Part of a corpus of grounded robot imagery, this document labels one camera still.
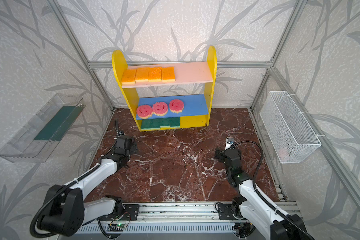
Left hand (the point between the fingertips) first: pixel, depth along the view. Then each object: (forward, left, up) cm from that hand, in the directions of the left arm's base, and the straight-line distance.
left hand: (127, 140), depth 89 cm
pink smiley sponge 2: (+20, -18, +7) cm, 28 cm away
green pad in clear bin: (-8, +19, +25) cm, 33 cm away
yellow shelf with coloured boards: (+22, -41, +2) cm, 47 cm away
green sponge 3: (+20, -19, -8) cm, 29 cm away
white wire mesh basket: (-14, -80, +26) cm, 85 cm away
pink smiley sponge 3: (+23, -28, +6) cm, 37 cm away
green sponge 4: (+21, -26, -8) cm, 35 cm away
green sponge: (+19, -7, -9) cm, 22 cm away
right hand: (-2, -59, +2) cm, 59 cm away
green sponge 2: (+20, -12, -9) cm, 25 cm away
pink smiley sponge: (+18, -8, +6) cm, 21 cm away
